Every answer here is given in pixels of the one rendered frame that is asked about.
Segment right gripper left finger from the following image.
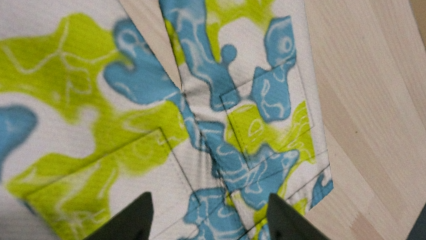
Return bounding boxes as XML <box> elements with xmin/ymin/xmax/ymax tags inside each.
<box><xmin>83</xmin><ymin>191</ymin><xmax>154</xmax><ymax>240</ymax></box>

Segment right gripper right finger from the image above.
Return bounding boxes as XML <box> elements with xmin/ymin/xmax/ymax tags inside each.
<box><xmin>266</xmin><ymin>193</ymin><xmax>331</xmax><ymax>240</ymax></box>

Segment white floral patterned shorts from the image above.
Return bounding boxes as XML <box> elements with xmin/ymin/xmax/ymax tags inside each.
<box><xmin>0</xmin><ymin>0</ymin><xmax>334</xmax><ymax>240</ymax></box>

